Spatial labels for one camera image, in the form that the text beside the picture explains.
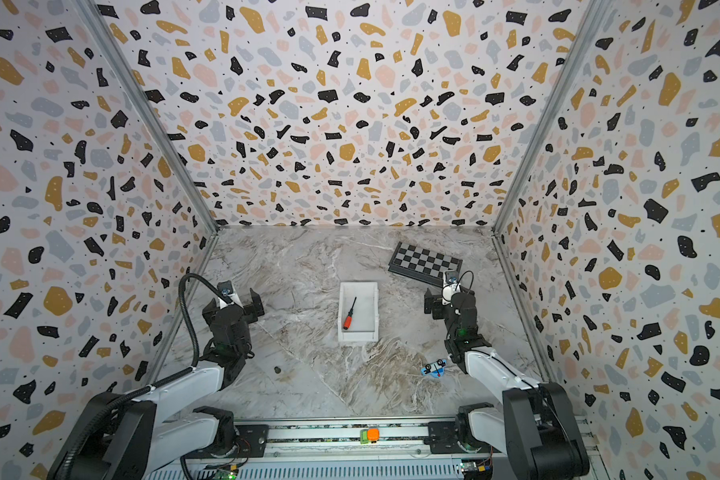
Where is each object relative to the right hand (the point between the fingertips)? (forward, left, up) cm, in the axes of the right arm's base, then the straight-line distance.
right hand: (447, 283), depth 87 cm
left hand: (-5, +60, +2) cm, 60 cm away
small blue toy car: (-20, +3, -13) cm, 25 cm away
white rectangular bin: (-4, +24, -14) cm, 28 cm away
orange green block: (-37, +22, -11) cm, 44 cm away
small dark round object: (-22, +48, -12) cm, 54 cm away
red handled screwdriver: (-5, +30, -13) cm, 33 cm away
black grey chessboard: (+16, +5, -12) cm, 21 cm away
